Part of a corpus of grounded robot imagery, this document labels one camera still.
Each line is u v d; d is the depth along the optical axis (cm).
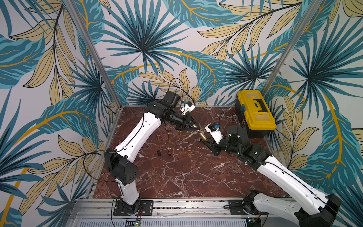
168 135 97
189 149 90
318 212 38
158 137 99
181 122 63
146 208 74
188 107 68
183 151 93
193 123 68
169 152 90
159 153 91
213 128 59
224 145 59
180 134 101
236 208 73
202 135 68
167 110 54
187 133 98
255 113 93
